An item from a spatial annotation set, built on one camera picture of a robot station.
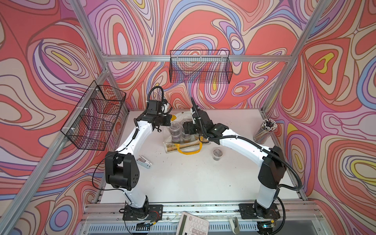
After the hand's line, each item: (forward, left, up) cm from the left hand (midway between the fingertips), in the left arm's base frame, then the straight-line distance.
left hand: (171, 119), depth 88 cm
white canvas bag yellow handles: (-8, -14, -20) cm, 26 cm away
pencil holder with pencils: (-3, -59, -2) cm, 59 cm away
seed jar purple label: (-7, -3, -3) cm, 8 cm away
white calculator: (-51, -11, -19) cm, 56 cm away
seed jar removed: (-16, -28, -14) cm, 36 cm away
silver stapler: (-20, +17, -18) cm, 31 cm away
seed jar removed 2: (-5, -9, -13) cm, 17 cm away
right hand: (-7, -11, 0) cm, 13 cm away
